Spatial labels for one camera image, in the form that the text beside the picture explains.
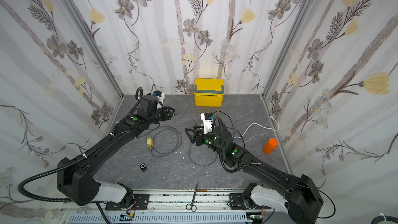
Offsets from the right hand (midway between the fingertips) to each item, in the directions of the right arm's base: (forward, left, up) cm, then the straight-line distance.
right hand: (191, 129), depth 69 cm
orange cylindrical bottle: (+1, -43, -18) cm, 47 cm away
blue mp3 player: (+10, +10, -5) cm, 15 cm away
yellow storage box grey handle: (+39, -17, -16) cm, 45 cm away
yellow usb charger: (+4, +26, -25) cm, 37 cm away
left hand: (+14, +10, -4) cm, 17 cm away
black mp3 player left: (-10, +27, -26) cm, 39 cm away
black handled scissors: (-28, -1, -26) cm, 38 cm away
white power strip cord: (+20, -46, -28) cm, 57 cm away
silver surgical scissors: (-31, +48, -26) cm, 63 cm away
